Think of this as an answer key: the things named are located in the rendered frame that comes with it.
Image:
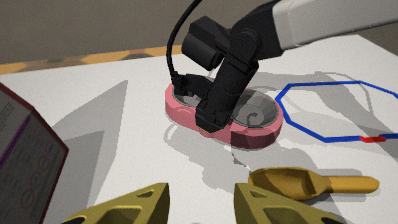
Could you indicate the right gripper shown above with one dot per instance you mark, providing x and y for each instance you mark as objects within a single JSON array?
[{"x": 216, "y": 110}]

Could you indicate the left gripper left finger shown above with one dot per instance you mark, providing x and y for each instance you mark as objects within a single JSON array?
[{"x": 148, "y": 205}]

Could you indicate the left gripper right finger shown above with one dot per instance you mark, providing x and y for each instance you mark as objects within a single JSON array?
[{"x": 254, "y": 205}]

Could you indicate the blue tape outline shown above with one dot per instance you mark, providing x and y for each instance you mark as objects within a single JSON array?
[{"x": 381, "y": 138}]

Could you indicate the grey steel bowl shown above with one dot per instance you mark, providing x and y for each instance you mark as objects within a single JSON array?
[
  {"x": 255, "y": 109},
  {"x": 189, "y": 101}
]

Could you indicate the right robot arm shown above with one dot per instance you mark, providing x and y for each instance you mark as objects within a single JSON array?
[{"x": 267, "y": 32}]

